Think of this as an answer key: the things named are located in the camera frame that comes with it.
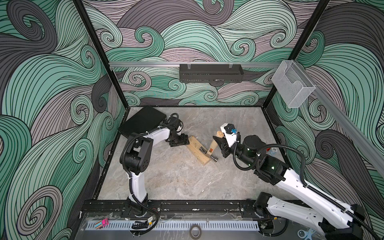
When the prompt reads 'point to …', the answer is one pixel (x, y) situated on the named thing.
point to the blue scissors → (307, 234)
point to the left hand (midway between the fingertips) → (184, 142)
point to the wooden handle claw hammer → (213, 146)
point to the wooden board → (194, 145)
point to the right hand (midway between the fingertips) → (214, 136)
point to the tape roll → (190, 233)
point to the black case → (146, 119)
